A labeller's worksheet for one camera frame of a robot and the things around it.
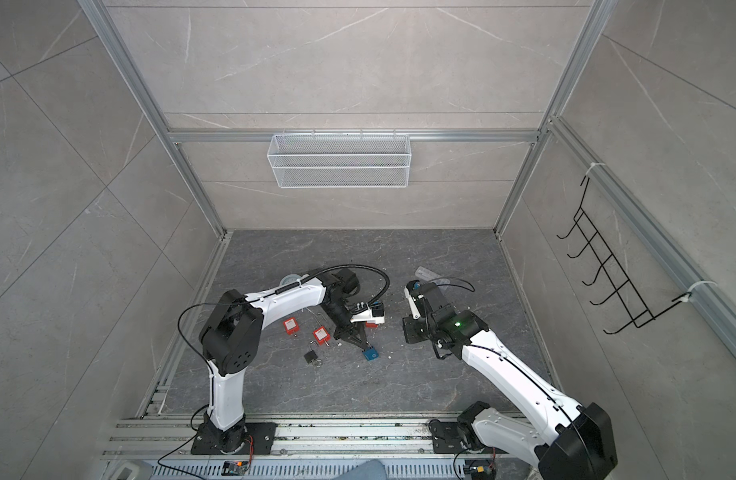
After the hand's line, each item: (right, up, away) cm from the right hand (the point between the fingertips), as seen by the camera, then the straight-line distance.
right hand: (409, 320), depth 80 cm
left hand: (-13, -6, +4) cm, 14 cm away
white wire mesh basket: (-21, +51, +20) cm, 59 cm away
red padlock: (-26, -7, +10) cm, 29 cm away
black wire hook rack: (+46, +14, -12) cm, 50 cm away
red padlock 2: (-10, -1, -3) cm, 11 cm away
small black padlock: (-29, -12, +7) cm, 32 cm away
